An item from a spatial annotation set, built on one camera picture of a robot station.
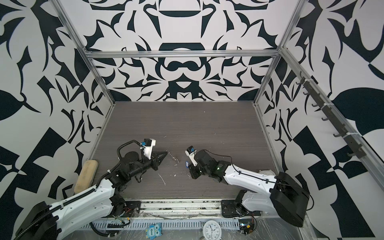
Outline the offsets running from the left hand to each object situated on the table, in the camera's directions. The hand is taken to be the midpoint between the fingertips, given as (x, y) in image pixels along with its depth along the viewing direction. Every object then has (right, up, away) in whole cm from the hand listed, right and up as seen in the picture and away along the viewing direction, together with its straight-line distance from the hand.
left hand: (167, 150), depth 76 cm
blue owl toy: (-5, -34, -9) cm, 35 cm away
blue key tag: (+10, -9, +5) cm, 14 cm away
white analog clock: (+21, -33, -10) cm, 40 cm away
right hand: (+11, -10, +4) cm, 15 cm away
